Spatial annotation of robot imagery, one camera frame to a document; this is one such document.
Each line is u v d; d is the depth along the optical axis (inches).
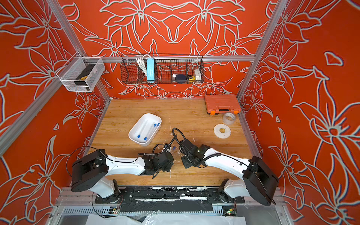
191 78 37.2
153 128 39.6
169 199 28.6
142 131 39.1
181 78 37.4
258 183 15.7
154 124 40.5
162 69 39.4
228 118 41.6
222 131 38.6
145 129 39.6
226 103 43.8
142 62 34.0
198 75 35.6
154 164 25.2
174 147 35.5
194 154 24.5
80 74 32.7
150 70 35.4
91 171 17.2
